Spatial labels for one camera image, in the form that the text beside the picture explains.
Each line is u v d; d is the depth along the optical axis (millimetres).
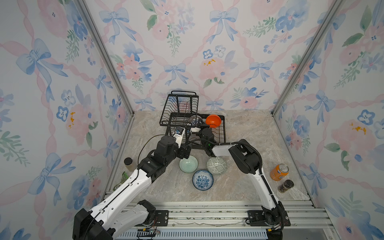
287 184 751
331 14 707
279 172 793
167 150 549
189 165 902
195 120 1015
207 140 799
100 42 804
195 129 906
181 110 1099
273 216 641
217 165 902
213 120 1074
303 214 1612
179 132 639
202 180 858
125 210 569
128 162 838
